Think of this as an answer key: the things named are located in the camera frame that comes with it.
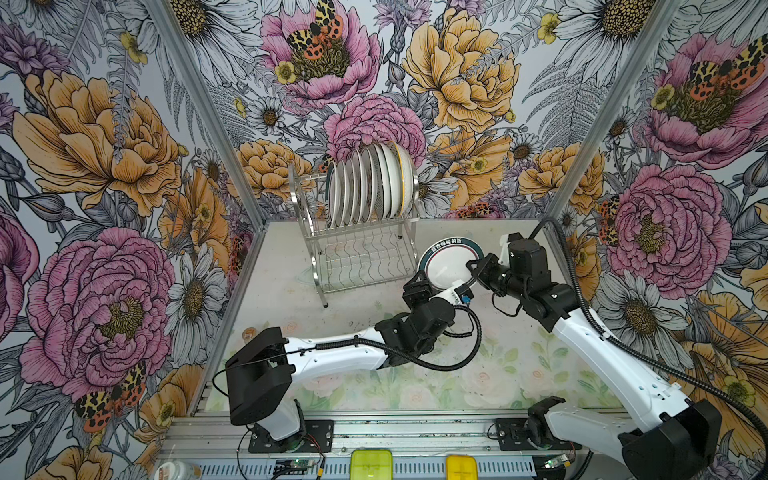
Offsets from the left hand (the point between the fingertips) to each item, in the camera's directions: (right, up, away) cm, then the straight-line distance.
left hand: (419, 282), depth 77 cm
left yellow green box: (-12, -41, -8) cm, 43 cm away
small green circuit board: (-28, -42, -6) cm, 50 cm away
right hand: (+12, +3, -1) cm, 12 cm away
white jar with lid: (-51, -36, -16) cm, 65 cm away
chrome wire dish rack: (-24, +6, +27) cm, 37 cm away
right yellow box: (+9, -42, -7) cm, 44 cm away
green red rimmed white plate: (+8, +5, +6) cm, 11 cm away
